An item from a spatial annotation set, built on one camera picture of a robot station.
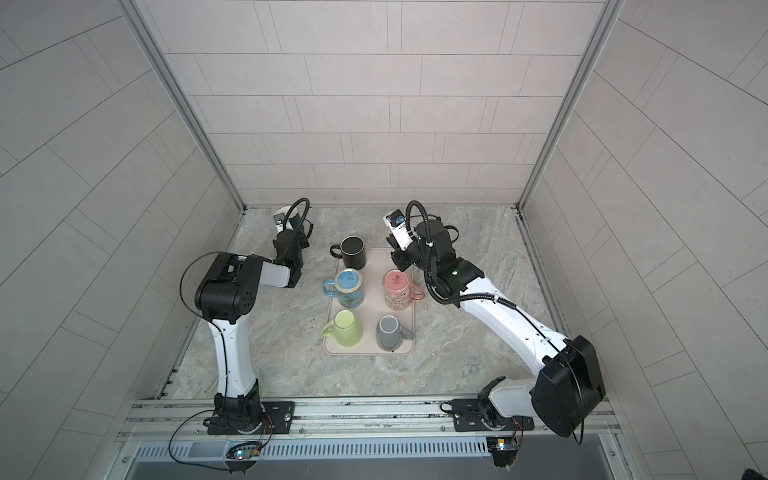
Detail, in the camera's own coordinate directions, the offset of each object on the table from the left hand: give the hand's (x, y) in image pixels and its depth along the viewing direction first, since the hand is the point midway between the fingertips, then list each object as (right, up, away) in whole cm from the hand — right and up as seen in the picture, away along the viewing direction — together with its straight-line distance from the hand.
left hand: (298, 218), depth 102 cm
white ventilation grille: (+23, -54, -34) cm, 68 cm away
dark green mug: (-1, -1, 0) cm, 2 cm away
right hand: (+32, -6, -26) cm, 42 cm away
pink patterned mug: (+35, -21, -20) cm, 45 cm away
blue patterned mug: (+20, -20, -20) cm, 35 cm away
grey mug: (+33, -31, -26) cm, 52 cm away
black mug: (+20, -11, -10) cm, 25 cm away
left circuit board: (+2, -52, -38) cm, 65 cm away
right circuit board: (+59, -55, -34) cm, 88 cm away
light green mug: (+21, -29, -26) cm, 44 cm away
